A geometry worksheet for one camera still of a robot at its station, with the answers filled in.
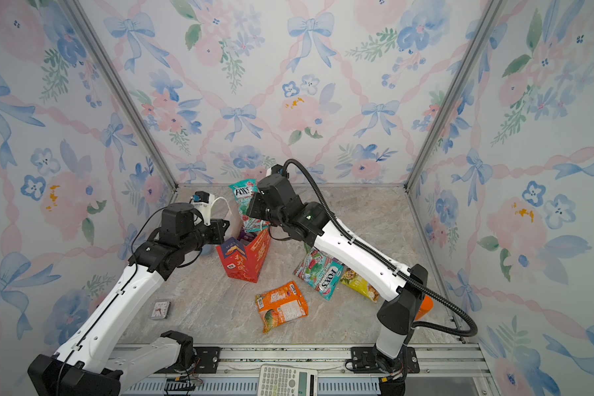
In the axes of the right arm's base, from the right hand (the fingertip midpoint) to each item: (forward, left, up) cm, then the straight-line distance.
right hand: (248, 199), depth 69 cm
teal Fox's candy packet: (+4, +2, -1) cm, 5 cm away
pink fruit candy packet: (-6, -22, -32) cm, 39 cm away
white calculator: (-39, -11, -34) cm, 53 cm away
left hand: (-1, +7, -8) cm, 11 cm away
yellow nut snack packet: (-7, -33, -34) cm, 47 cm away
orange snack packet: (-18, -8, -32) cm, 38 cm away
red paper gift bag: (-8, +4, -26) cm, 27 cm away
